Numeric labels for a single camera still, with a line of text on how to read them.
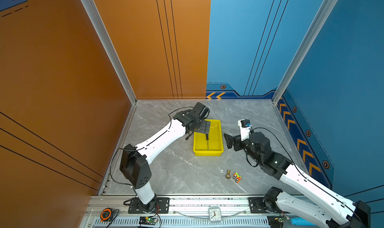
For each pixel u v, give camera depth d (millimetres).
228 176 809
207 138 966
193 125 565
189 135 704
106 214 685
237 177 807
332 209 409
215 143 950
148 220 706
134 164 427
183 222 698
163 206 730
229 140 644
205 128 727
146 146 460
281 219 696
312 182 456
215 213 696
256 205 726
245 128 619
